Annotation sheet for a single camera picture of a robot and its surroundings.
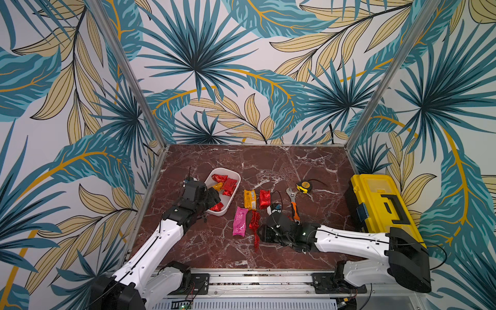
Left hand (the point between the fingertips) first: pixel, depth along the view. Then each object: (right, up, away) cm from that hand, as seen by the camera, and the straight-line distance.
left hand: (212, 198), depth 82 cm
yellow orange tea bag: (+16, -3, +13) cm, 21 cm away
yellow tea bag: (0, +4, +13) cm, 14 cm away
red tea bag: (+23, -2, +13) cm, 27 cm away
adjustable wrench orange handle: (+38, -9, +10) cm, 40 cm away
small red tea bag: (+18, -11, +4) cm, 22 cm away
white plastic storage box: (-4, +5, +16) cm, 18 cm away
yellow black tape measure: (+44, +3, +17) cm, 47 cm away
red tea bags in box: (+5, +3, +15) cm, 17 cm away
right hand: (+19, -13, -3) cm, 24 cm away
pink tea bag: (+11, -12, +5) cm, 17 cm away
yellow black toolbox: (+66, -1, -5) cm, 66 cm away
